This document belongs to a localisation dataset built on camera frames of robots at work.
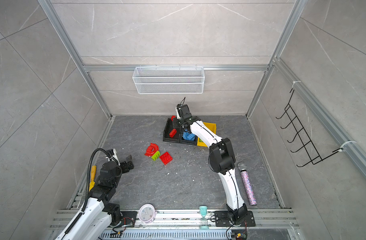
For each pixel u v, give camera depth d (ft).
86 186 1.78
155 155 3.12
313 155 2.08
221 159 1.87
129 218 2.40
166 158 3.08
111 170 1.97
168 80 3.30
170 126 3.61
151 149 3.23
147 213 2.39
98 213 1.79
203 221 2.40
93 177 2.81
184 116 2.50
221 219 2.37
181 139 3.30
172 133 3.44
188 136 3.33
